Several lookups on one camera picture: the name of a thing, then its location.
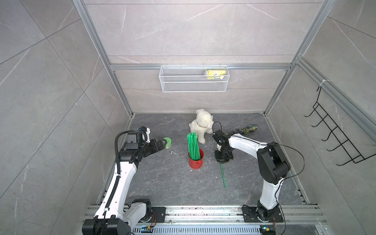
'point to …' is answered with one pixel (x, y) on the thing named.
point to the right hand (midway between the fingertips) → (220, 161)
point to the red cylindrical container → (196, 164)
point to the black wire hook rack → (356, 156)
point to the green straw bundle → (194, 151)
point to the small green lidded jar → (169, 142)
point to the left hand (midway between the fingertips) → (160, 142)
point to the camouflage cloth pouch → (250, 129)
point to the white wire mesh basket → (192, 79)
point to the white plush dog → (202, 124)
